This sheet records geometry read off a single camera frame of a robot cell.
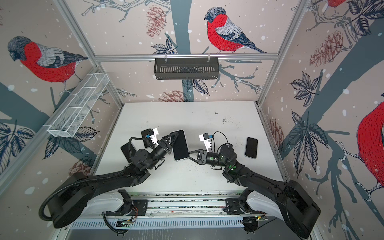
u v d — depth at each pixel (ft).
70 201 1.35
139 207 2.41
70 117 2.39
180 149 2.24
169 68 3.51
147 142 2.24
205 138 2.24
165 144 2.15
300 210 1.34
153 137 2.30
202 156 2.07
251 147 3.15
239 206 2.16
